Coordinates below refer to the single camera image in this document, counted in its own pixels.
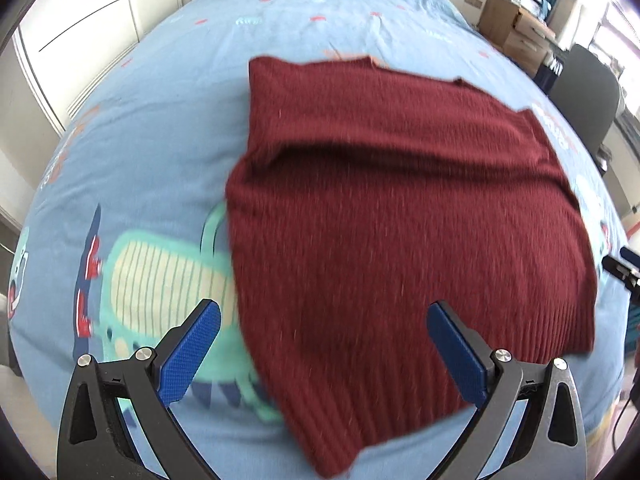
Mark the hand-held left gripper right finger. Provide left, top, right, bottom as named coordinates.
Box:
left=426, top=301, right=589, bottom=480

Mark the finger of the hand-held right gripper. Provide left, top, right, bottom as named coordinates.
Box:
left=602, top=245, right=640, bottom=306

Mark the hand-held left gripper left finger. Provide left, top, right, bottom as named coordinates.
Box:
left=56, top=298, right=222, bottom=480

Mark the dark red knit sweater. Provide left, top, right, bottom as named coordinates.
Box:
left=225, top=55, right=600, bottom=479

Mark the black office chair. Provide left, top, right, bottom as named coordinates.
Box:
left=547, top=44, right=624, bottom=162

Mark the blue printed bed sheet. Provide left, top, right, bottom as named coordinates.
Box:
left=7, top=0, right=631, bottom=480

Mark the wooden drawer cabinet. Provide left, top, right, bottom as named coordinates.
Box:
left=477, top=0, right=557, bottom=70

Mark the white wardrobe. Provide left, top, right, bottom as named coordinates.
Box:
left=12, top=0, right=197, bottom=137

